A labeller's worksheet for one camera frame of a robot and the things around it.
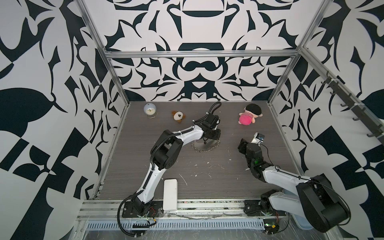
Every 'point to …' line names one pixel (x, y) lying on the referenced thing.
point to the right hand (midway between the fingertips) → (246, 139)
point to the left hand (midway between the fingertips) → (221, 132)
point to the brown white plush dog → (178, 116)
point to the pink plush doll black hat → (252, 111)
